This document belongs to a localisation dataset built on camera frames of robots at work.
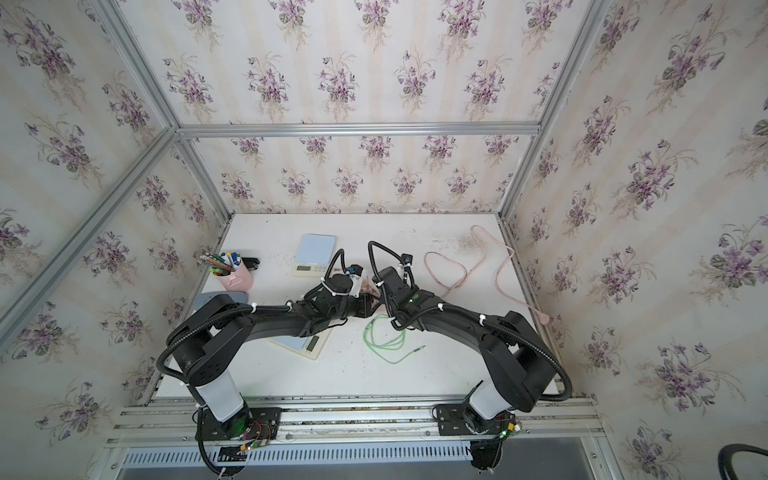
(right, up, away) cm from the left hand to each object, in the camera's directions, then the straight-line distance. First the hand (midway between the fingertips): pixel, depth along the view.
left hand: (381, 301), depth 89 cm
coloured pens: (-50, +11, +4) cm, 52 cm away
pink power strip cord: (+23, +2, +9) cm, 25 cm away
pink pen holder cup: (-44, +6, +2) cm, 45 cm away
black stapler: (-46, +11, +12) cm, 49 cm away
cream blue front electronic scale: (-20, -12, -5) cm, 24 cm away
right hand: (+5, +4, 0) cm, 6 cm away
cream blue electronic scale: (-24, +13, +16) cm, 32 cm away
